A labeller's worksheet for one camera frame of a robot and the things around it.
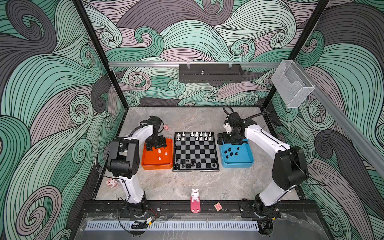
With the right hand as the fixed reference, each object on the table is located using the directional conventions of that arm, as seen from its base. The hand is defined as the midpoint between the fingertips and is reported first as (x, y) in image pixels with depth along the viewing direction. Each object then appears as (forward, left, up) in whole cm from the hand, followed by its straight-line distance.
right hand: (225, 141), depth 89 cm
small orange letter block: (-33, +7, -7) cm, 35 cm away
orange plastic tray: (-8, +41, -7) cm, 43 cm away
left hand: (-1, +41, -5) cm, 41 cm away
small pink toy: (+16, +39, -8) cm, 43 cm away
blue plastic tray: (-5, -8, -9) cm, 13 cm away
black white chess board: (-3, +18, -7) cm, 20 cm away
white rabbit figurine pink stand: (-31, +19, -5) cm, 37 cm away
